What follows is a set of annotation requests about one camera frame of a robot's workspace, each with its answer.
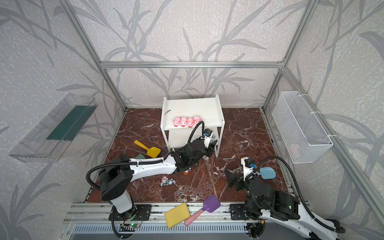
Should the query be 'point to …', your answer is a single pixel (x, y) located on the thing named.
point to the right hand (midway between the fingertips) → (232, 164)
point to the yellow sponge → (177, 215)
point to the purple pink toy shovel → (210, 204)
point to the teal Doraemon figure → (170, 181)
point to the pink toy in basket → (293, 149)
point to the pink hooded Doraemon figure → (163, 181)
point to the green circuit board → (134, 225)
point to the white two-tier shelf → (209, 109)
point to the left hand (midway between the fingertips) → (216, 135)
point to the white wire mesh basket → (304, 138)
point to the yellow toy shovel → (152, 152)
